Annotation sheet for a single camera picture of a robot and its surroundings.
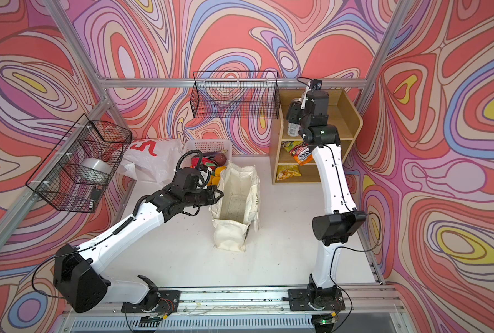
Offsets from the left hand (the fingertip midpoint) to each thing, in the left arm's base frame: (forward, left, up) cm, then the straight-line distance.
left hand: (226, 192), depth 77 cm
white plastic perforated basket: (+44, +14, -16) cm, 49 cm away
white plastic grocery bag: (+25, +38, -7) cm, 45 cm away
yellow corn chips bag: (+26, -29, -18) cm, 43 cm away
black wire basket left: (+3, +55, +6) cm, 56 cm away
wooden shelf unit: (+22, -29, -6) cm, 37 cm away
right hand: (+23, -27, +20) cm, 41 cm away
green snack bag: (+29, -28, -2) cm, 40 cm away
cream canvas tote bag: (+7, -3, -22) cm, 23 cm away
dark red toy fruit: (+33, +7, -16) cm, 38 cm away
